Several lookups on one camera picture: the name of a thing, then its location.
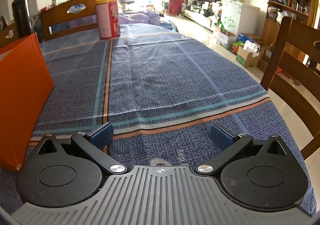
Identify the blue cloth bundle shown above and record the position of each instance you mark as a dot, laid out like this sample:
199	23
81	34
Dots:
170	25

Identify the orange cardboard box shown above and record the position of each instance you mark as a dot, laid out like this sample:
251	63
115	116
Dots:
20	90

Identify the white and green carton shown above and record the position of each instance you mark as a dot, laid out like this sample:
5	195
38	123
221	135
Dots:
225	40

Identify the white chest freezer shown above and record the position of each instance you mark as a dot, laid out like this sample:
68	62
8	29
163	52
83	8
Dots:
240	15

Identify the white television cabinet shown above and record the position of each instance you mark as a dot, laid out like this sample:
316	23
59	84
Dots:
200	16

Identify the open cardboard box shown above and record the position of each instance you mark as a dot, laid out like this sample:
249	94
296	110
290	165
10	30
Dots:
246	59

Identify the black flat panel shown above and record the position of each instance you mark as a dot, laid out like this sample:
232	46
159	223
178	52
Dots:
22	15

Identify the blue patterned tablecloth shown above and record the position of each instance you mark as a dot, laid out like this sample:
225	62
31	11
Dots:
162	77

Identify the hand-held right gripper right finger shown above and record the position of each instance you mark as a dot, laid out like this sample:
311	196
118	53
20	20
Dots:
221	138

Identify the blue carton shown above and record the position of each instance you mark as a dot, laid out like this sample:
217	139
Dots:
245	37

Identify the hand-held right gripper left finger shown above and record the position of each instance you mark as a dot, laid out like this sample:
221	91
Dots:
101	137

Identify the wooden dining chair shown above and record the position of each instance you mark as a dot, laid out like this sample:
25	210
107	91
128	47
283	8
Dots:
60	15
7	37
282	40

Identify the white plastic bag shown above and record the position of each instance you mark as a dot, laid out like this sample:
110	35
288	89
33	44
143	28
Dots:
286	16

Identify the red plastic basket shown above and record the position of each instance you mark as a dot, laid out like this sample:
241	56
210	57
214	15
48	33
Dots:
175	7

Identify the pink can with yellow lid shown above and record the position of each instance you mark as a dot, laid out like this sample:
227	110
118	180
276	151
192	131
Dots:
107	20

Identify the purple folded bedding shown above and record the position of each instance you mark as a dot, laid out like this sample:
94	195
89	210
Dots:
140	18

